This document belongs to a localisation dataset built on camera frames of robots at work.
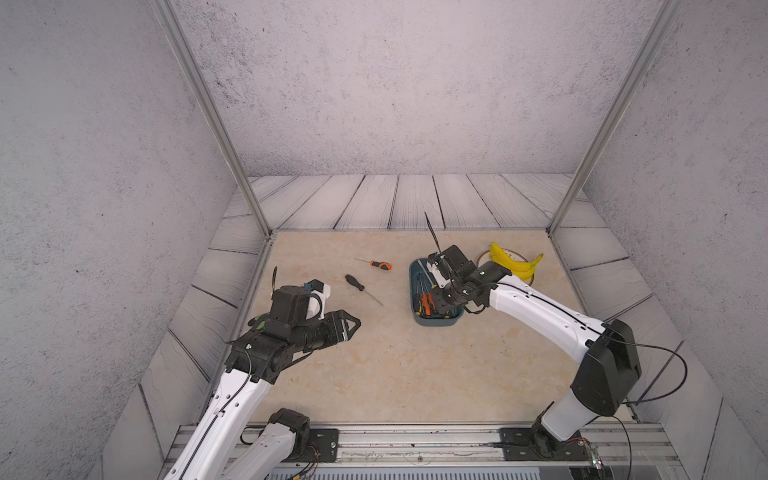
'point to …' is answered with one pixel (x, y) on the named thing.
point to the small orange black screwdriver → (383, 265)
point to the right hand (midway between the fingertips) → (440, 298)
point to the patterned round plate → (486, 256)
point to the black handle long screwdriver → (352, 280)
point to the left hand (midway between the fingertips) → (357, 326)
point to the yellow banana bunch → (524, 270)
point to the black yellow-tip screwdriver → (417, 300)
